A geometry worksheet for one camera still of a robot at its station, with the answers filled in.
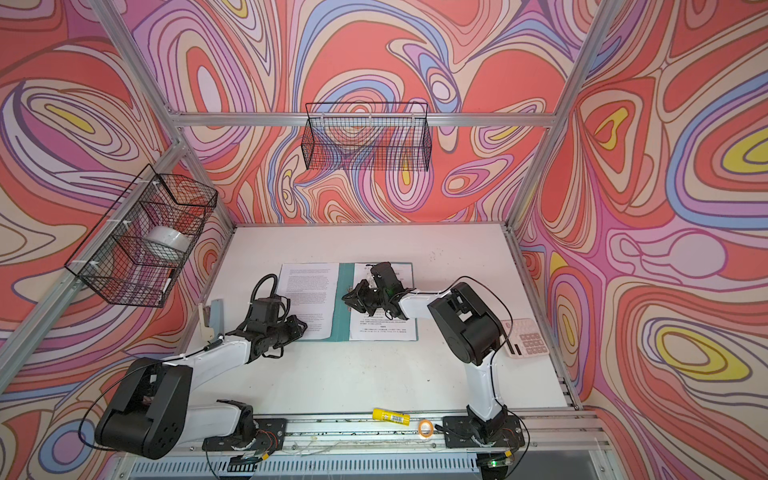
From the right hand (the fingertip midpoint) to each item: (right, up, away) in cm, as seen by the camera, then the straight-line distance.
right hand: (345, 303), depth 92 cm
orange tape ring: (+22, -28, -18) cm, 40 cm away
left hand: (-11, -6, 0) cm, 13 cm away
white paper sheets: (+11, -7, 0) cm, 13 cm away
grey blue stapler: (-40, -5, 0) cm, 40 cm away
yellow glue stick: (+12, -26, -17) cm, 33 cm away
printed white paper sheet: (-12, +2, +8) cm, 15 cm away
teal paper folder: (0, -4, +2) cm, 5 cm away
